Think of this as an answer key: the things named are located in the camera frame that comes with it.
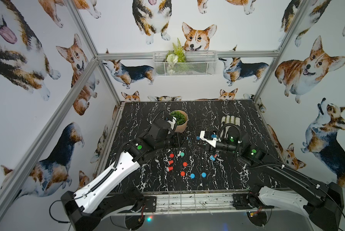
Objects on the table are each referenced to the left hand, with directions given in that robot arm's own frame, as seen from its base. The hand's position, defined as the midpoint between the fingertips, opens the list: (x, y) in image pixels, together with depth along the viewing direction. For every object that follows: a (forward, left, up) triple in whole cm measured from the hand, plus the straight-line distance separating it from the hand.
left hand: (188, 136), depth 68 cm
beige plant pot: (+20, +3, -23) cm, 30 cm away
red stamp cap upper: (+3, +9, -28) cm, 30 cm away
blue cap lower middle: (-10, -3, -28) cm, 30 cm away
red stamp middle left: (-2, +9, -27) cm, 28 cm away
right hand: (-1, -3, +1) cm, 3 cm away
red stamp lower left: (-5, +10, -27) cm, 30 cm away
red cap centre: (-2, +1, -28) cm, 28 cm away
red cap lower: (-8, +3, -28) cm, 29 cm away
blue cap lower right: (-9, -10, -28) cm, 31 cm away
